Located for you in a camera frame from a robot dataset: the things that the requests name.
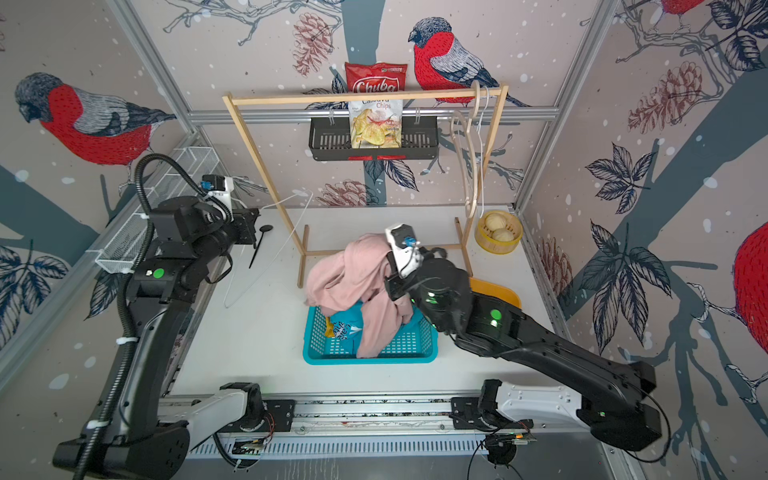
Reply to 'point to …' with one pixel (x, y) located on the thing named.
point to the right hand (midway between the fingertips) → (387, 247)
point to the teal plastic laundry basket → (419, 343)
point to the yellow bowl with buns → (498, 232)
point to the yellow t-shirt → (330, 328)
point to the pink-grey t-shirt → (354, 274)
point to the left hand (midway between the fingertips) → (259, 203)
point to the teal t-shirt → (347, 325)
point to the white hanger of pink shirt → (228, 304)
